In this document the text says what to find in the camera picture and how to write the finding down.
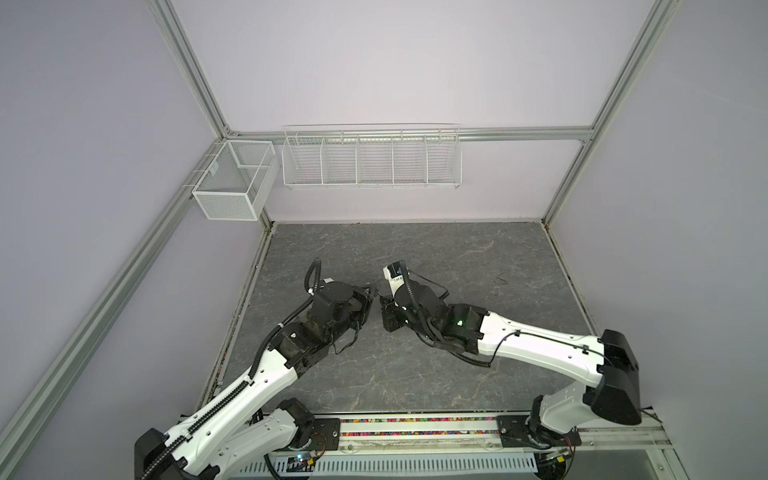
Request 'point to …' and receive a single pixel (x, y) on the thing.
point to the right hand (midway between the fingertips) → (380, 303)
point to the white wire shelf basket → (372, 156)
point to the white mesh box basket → (237, 184)
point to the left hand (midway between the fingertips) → (380, 291)
